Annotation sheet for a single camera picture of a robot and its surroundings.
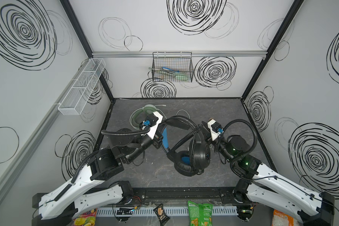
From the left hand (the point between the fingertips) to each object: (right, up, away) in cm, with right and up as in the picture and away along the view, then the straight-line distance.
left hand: (167, 122), depth 53 cm
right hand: (+16, -2, +12) cm, 20 cm away
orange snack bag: (+53, -46, +12) cm, 71 cm away
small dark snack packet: (-3, -47, +15) cm, 49 cm away
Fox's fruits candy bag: (-37, -46, +12) cm, 61 cm away
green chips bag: (+15, -45, +13) cm, 49 cm away
